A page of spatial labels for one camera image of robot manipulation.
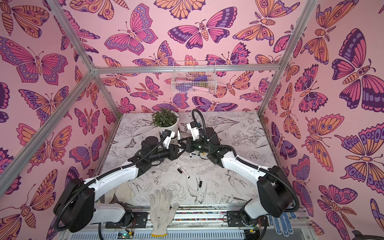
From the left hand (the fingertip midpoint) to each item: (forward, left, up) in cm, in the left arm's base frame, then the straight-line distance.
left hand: (185, 148), depth 79 cm
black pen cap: (-12, -8, -19) cm, 24 cm away
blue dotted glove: (-31, -47, -18) cm, 60 cm away
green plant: (+22, +14, 0) cm, 26 cm away
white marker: (+6, -2, -17) cm, 18 cm away
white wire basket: (+39, -4, +14) cm, 42 cm away
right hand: (+2, +3, +5) cm, 6 cm away
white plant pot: (+19, +9, -6) cm, 22 cm away
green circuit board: (-36, +29, -21) cm, 51 cm away
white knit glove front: (-27, +12, -19) cm, 35 cm away
